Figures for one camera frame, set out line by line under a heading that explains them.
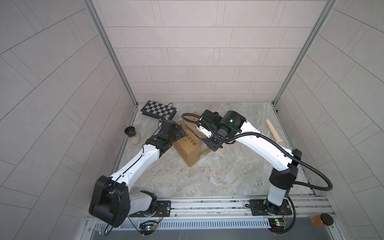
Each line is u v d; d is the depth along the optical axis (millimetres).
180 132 743
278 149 434
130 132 867
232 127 446
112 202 388
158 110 1110
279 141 917
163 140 600
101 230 622
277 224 679
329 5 706
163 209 705
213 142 599
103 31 787
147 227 649
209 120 510
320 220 615
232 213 708
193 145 753
